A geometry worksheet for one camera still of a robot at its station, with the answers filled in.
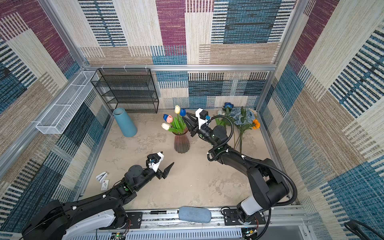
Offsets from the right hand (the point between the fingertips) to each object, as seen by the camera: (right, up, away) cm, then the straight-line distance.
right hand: (185, 115), depth 73 cm
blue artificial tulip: (-1, +2, +5) cm, 6 cm away
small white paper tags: (-47, -34, +12) cm, 59 cm away
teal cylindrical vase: (-39, -7, +27) cm, 48 cm away
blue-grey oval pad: (+5, -47, -1) cm, 48 cm away
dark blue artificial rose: (+31, +11, +46) cm, 57 cm away
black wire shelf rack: (-40, +21, +35) cm, 57 cm away
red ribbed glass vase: (-4, -17, +29) cm, 34 cm away
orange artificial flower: (+48, -4, +32) cm, 58 cm away
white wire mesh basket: (-60, -2, -2) cm, 60 cm away
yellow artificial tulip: (-4, +3, +6) cm, 8 cm away
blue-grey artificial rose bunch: (+37, -1, +30) cm, 47 cm away
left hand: (-10, -20, +5) cm, 23 cm away
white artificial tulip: (-10, -5, +4) cm, 12 cm away
